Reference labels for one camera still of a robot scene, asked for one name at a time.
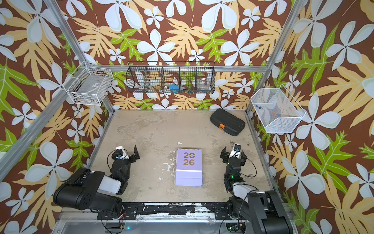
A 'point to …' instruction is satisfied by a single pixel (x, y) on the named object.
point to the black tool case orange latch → (226, 121)
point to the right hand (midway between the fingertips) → (233, 148)
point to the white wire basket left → (88, 85)
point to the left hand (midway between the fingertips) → (127, 146)
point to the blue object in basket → (174, 88)
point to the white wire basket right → (279, 111)
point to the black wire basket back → (171, 77)
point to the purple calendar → (189, 169)
